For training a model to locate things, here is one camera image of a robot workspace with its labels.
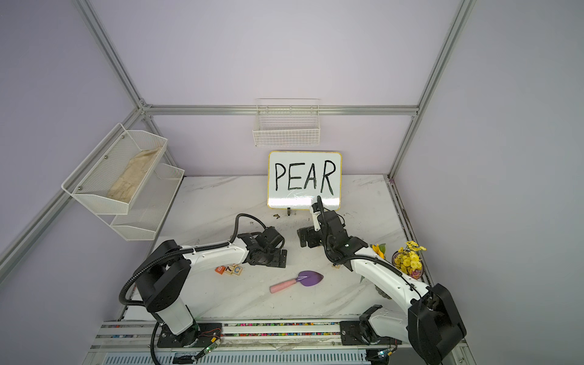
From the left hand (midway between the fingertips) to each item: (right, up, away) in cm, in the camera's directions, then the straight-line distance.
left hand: (273, 261), depth 89 cm
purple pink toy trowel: (+12, -5, -5) cm, 14 cm away
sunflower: (+34, +11, -24) cm, 43 cm away
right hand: (+12, +14, -6) cm, 19 cm away
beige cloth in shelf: (-50, +34, -9) cm, 61 cm away
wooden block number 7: (-17, -3, -2) cm, 17 cm away
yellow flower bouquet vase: (+42, +7, -23) cm, 49 cm away
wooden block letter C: (-14, -3, -2) cm, 14 cm away
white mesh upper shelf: (-56, +32, -12) cm, 65 cm away
